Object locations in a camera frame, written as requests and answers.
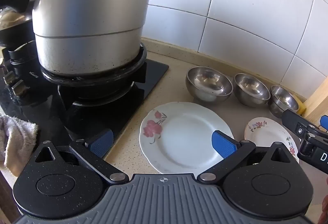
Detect dark wok with lid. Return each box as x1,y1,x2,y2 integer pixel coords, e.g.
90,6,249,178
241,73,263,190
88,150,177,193
0,6,35,48

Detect large aluminium pot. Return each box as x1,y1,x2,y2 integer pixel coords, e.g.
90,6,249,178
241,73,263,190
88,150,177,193
0,0,164,76

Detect metal stove knob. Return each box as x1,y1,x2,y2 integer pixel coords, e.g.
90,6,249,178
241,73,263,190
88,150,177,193
3,70,16,85
11,80,26,95

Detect small steel bowl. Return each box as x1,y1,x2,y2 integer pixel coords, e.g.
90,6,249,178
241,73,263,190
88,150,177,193
268,85,300,118

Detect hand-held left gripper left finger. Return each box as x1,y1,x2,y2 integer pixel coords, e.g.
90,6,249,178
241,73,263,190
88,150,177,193
34,130,130,185

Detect worn grey towel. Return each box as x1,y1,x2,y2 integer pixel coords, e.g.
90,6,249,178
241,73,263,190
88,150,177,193
0,113,39,177

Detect large steel bowl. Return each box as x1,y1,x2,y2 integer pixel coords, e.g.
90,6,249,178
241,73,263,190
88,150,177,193
186,67,233,103

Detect light wooden board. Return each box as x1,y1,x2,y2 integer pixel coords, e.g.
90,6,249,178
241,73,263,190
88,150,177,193
302,77,328,128

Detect black glass gas stove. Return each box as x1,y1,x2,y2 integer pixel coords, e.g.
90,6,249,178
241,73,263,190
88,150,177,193
0,45,170,154

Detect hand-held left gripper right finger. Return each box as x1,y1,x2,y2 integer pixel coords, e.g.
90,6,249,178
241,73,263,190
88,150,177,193
197,130,292,184

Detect large white floral plate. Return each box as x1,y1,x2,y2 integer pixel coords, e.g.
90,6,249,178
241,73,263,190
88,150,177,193
139,102,235,175

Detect medium steel bowl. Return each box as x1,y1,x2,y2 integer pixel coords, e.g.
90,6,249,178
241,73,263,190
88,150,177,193
234,74,271,108

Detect small white floral plate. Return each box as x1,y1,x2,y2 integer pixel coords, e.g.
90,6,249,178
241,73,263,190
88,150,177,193
244,117,300,163

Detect yellow sponge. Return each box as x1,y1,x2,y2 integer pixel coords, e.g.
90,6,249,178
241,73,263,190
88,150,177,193
295,97,307,115

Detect black burner pot support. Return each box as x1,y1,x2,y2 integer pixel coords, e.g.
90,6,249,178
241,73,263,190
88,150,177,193
2,40,39,67
41,43,148,113

